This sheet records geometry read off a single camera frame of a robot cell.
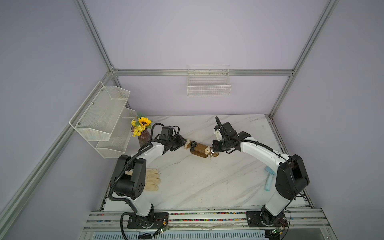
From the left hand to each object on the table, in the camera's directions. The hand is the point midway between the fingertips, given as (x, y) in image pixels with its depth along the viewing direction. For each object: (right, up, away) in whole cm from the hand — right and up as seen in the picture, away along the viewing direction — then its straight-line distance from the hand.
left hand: (184, 142), depth 94 cm
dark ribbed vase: (-24, +3, -5) cm, 24 cm away
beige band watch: (+15, -5, -3) cm, 16 cm away
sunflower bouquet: (-24, +12, -10) cm, 29 cm away
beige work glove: (-18, -21, -6) cm, 29 cm away
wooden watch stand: (+10, -5, 0) cm, 11 cm away
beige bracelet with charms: (+2, 0, -1) cm, 2 cm away
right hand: (+19, -3, -5) cm, 20 cm away
